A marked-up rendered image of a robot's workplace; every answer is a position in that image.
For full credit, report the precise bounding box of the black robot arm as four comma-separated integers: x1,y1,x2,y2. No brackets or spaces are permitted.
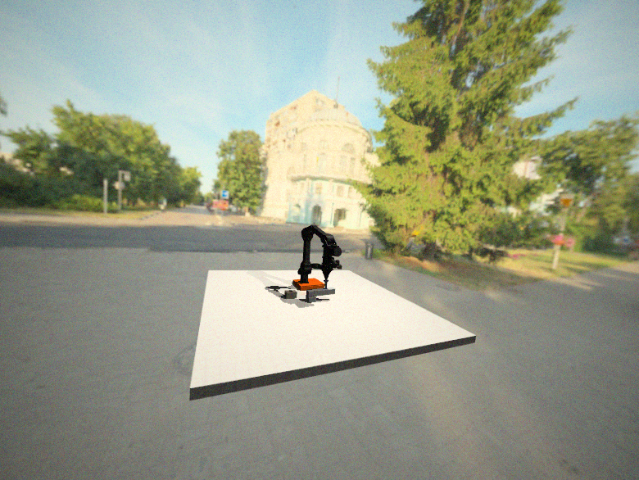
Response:
297,225,342,283

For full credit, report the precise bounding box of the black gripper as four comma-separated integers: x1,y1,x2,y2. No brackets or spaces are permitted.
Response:
311,255,342,280

